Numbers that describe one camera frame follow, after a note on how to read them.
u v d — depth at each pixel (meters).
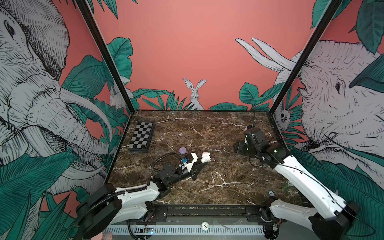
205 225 0.70
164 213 0.73
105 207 0.42
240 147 0.66
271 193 0.82
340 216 0.37
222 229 0.70
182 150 0.98
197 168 0.65
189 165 0.63
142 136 1.01
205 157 0.69
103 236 0.63
